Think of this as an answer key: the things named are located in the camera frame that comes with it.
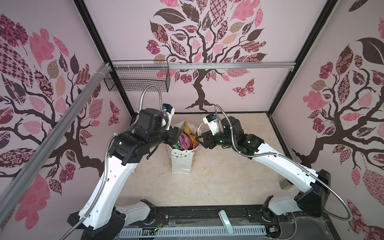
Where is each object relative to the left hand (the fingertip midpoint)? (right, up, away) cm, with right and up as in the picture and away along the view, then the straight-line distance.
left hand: (174, 133), depth 63 cm
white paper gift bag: (+3, -15, +13) cm, 20 cm away
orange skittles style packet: (+5, 0, +17) cm, 18 cm away
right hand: (+11, -1, +7) cm, 13 cm away
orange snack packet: (+9, -6, +15) cm, 18 cm away
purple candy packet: (+4, -5, +11) cm, 13 cm away
